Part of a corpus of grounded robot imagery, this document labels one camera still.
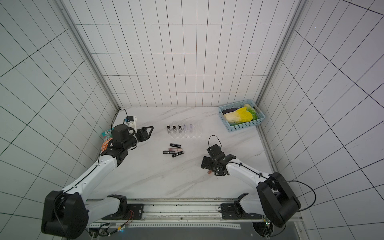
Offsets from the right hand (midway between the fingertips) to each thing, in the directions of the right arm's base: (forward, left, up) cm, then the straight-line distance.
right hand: (203, 166), depth 87 cm
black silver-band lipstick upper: (+13, +19, +1) cm, 23 cm away
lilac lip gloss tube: (+25, +13, +4) cm, 28 cm away
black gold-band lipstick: (+24, +25, +6) cm, 35 cm away
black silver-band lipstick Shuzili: (+7, +16, +1) cm, 18 cm away
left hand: (+12, +32, +18) cm, 38 cm away
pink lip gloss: (-3, -4, 0) cm, 5 cm away
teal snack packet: (+18, +66, +3) cm, 68 cm away
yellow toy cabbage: (+37, -27, +7) cm, 46 cm away
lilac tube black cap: (+25, +9, +4) cm, 27 cm away
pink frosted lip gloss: (+10, +18, 0) cm, 21 cm away
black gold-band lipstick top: (+25, +17, +6) cm, 31 cm away
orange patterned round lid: (+8, +63, +4) cm, 64 cm away
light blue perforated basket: (+47, -20, +4) cm, 52 cm away
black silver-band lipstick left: (+8, +22, +2) cm, 23 cm away
